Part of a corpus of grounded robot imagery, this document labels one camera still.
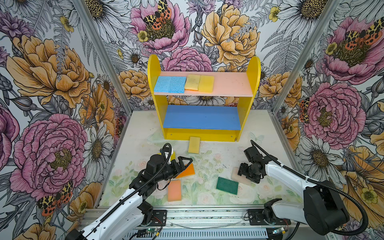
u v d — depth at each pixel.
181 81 0.78
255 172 0.73
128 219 0.58
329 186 0.44
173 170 0.68
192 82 0.76
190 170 0.90
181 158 0.69
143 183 0.59
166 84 0.76
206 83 0.76
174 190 0.81
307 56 0.89
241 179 0.80
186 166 0.69
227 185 0.83
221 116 0.99
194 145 0.99
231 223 0.73
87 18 0.75
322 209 0.42
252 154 0.72
